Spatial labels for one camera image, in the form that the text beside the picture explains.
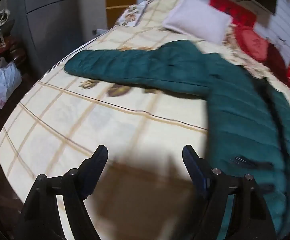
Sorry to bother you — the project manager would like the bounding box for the dark red cushion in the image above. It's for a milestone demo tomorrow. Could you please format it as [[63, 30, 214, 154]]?
[[265, 42, 289, 83]]

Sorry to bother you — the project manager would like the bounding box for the green padded jacket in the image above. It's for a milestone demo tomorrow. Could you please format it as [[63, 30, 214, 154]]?
[[65, 41, 290, 240]]

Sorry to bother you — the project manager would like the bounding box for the white pillow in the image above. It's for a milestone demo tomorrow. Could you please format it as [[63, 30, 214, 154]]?
[[163, 0, 231, 44]]

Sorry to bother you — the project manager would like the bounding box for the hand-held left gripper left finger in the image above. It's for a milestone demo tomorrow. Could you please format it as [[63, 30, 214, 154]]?
[[18, 145, 108, 240]]

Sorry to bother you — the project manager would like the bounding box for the red heart cushion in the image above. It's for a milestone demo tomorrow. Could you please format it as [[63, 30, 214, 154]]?
[[235, 25, 269, 62]]

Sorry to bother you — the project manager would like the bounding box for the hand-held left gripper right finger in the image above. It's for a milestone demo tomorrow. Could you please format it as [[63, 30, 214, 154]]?
[[182, 144, 276, 240]]

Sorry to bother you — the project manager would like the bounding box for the red wall poster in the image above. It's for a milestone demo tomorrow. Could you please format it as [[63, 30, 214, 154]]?
[[209, 0, 257, 27]]

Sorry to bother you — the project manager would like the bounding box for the white plastic bag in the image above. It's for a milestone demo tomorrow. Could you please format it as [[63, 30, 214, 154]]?
[[0, 57, 23, 103]]

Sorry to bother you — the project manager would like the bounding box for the grey refrigerator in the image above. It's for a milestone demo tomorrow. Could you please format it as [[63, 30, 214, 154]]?
[[9, 0, 105, 73]]

